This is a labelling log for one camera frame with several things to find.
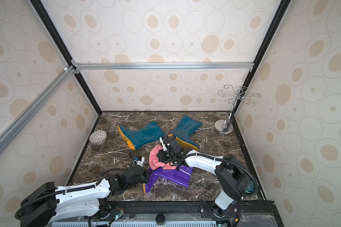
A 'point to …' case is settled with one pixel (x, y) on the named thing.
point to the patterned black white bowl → (97, 136)
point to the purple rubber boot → (180, 174)
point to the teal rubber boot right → (185, 126)
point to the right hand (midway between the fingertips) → (163, 154)
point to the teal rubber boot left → (135, 138)
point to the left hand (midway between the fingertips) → (156, 173)
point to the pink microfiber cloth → (154, 161)
